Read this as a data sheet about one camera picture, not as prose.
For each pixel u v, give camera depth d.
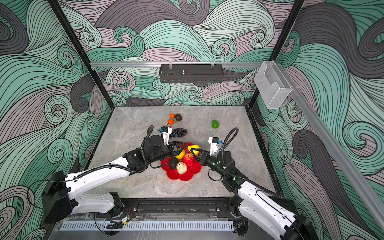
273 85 0.78
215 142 0.69
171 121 1.09
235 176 0.58
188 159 0.84
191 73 0.95
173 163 0.83
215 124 1.06
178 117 1.08
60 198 0.38
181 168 0.81
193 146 0.73
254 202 0.49
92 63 0.94
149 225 0.70
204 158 0.65
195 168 0.87
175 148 0.64
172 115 1.12
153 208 0.75
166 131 0.68
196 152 0.71
